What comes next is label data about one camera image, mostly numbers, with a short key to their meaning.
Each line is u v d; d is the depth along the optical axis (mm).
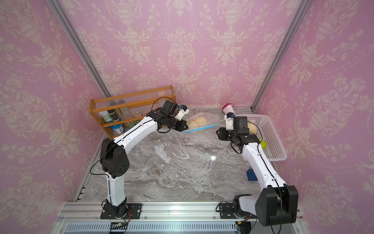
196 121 1016
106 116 897
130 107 1021
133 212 733
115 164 494
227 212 729
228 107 1126
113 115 894
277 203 392
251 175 812
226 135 725
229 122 741
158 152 939
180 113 795
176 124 766
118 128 971
